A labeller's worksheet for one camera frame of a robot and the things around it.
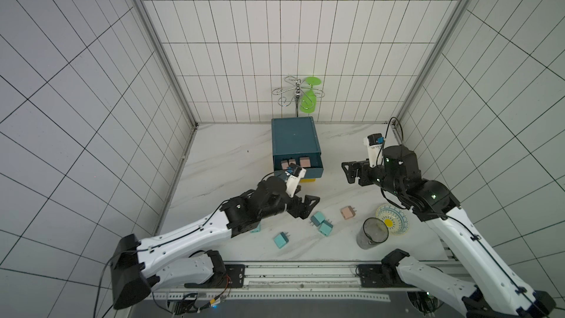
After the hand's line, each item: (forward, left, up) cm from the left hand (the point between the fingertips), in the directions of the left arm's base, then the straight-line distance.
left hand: (304, 198), depth 70 cm
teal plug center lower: (-3, -10, -20) cm, 22 cm away
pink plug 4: (+3, -19, -19) cm, 28 cm away
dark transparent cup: (-8, -23, -7) cm, 25 cm away
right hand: (+9, -13, +8) cm, 18 cm away
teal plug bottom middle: (-8, +8, -19) cm, 22 cm away
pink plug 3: (+17, -1, -4) cm, 17 cm away
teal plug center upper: (0, -6, -19) cm, 20 cm away
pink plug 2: (+15, +6, -3) cm, 16 cm away
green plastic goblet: (+40, -3, +7) cm, 40 cm away
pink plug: (+16, +4, -2) cm, 17 cm away
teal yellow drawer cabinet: (+26, +3, 0) cm, 26 cm away
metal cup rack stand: (+45, +4, +7) cm, 45 cm away
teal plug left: (-4, +17, -19) cm, 26 cm away
